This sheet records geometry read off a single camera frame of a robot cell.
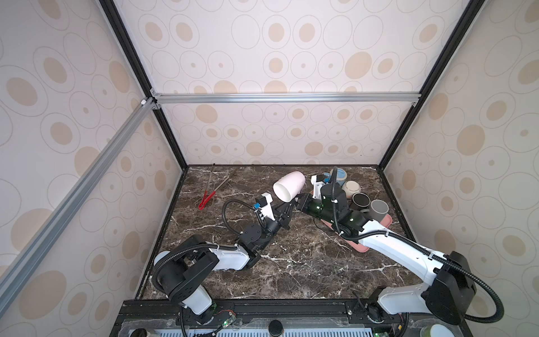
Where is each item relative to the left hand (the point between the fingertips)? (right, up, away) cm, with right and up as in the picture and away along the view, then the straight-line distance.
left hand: (299, 200), depth 71 cm
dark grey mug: (+36, -5, +18) cm, 41 cm away
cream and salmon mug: (+28, +4, +28) cm, 39 cm away
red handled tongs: (-43, 0, +35) cm, 55 cm away
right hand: (-3, 0, +5) cm, 5 cm away
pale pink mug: (-4, +5, -2) cm, 6 cm away
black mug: (+30, -2, +23) cm, 38 cm away
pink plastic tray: (+43, -11, +25) cm, 51 cm away
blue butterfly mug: (+24, +9, +30) cm, 40 cm away
